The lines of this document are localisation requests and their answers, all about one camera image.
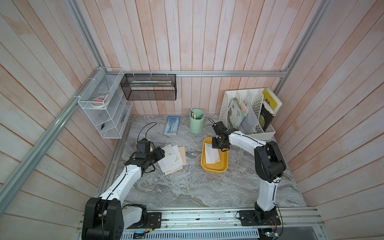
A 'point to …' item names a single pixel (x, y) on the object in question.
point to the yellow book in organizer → (267, 95)
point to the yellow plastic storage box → (219, 167)
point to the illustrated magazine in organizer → (235, 113)
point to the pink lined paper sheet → (183, 152)
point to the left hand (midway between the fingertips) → (161, 155)
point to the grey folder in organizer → (250, 121)
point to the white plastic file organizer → (254, 97)
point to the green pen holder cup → (196, 119)
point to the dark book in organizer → (265, 117)
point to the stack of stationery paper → (212, 154)
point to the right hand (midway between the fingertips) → (215, 144)
